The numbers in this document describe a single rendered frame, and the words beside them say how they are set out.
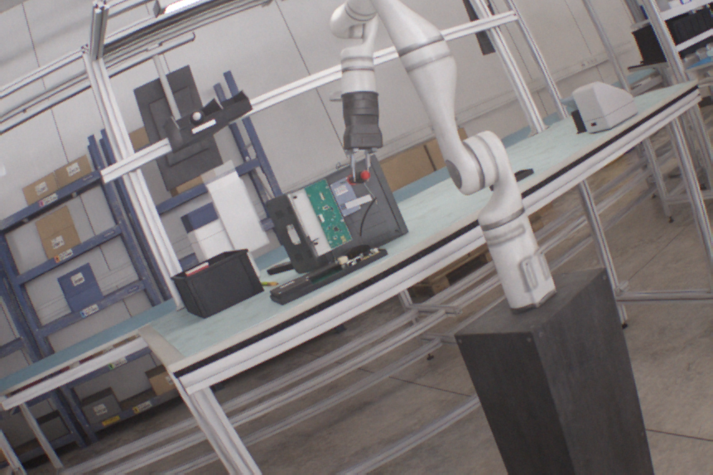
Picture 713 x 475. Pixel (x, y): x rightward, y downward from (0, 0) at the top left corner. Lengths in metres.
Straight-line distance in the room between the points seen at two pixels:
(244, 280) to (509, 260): 0.85
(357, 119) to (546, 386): 0.70
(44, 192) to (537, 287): 4.43
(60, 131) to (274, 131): 1.96
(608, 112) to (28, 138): 4.80
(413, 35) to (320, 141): 4.97
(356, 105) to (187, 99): 2.17
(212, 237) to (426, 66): 1.15
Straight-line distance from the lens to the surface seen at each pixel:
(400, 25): 1.26
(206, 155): 3.64
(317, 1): 6.55
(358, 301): 1.59
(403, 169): 5.30
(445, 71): 1.25
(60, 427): 5.48
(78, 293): 5.26
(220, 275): 1.90
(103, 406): 5.37
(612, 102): 2.11
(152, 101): 3.59
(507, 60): 2.94
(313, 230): 1.77
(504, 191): 1.28
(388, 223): 1.83
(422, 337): 3.95
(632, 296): 3.04
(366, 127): 1.52
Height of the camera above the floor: 1.25
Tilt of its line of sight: 4 degrees down
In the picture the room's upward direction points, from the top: 24 degrees counter-clockwise
